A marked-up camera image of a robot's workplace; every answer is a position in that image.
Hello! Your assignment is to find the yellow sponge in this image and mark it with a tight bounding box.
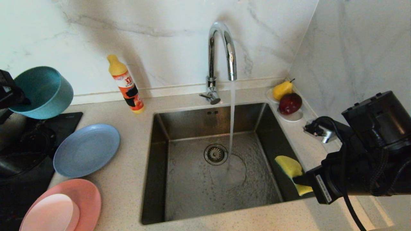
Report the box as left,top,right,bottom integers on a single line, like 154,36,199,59
275,156,313,196

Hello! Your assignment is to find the teal bowl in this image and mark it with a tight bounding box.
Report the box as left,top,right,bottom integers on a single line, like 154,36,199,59
9,66,74,120

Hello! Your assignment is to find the orange yellow dish soap bottle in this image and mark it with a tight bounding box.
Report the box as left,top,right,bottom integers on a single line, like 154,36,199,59
107,55,145,114

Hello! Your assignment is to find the chrome gooseneck faucet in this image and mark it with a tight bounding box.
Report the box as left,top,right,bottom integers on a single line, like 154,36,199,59
199,22,237,105

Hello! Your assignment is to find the stainless steel sink basin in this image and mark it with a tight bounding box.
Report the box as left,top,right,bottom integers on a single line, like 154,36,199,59
141,103,317,225

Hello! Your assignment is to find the black induction cooktop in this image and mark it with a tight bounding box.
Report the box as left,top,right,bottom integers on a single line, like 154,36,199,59
0,112,83,231

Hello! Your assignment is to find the black frying pan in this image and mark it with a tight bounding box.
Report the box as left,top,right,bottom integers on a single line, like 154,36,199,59
0,128,58,180

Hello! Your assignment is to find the small white fruit dish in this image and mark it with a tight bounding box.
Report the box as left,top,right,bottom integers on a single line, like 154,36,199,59
266,89,304,123

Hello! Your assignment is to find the dark red apple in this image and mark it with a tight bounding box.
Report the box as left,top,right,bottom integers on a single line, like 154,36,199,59
279,93,303,115

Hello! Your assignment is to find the blue plate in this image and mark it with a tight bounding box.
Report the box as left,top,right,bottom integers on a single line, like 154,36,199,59
53,124,120,178

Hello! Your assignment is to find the yellow pear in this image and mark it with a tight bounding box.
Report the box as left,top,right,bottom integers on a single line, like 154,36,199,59
273,79,295,101

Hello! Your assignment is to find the round metal drain strainer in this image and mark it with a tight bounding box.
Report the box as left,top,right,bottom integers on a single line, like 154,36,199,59
204,144,228,166

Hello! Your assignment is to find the small light pink plate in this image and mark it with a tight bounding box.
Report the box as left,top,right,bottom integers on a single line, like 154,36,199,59
20,193,80,231

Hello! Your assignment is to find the large pink plate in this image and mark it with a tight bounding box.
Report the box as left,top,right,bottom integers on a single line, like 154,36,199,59
19,179,102,231

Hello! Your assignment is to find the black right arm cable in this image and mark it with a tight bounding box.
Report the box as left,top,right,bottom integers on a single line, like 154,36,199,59
308,115,368,231

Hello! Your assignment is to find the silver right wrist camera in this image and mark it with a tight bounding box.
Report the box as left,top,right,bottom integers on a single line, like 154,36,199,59
303,117,337,144

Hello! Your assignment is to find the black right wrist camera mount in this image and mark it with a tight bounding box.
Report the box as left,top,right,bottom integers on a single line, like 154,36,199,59
341,91,411,151

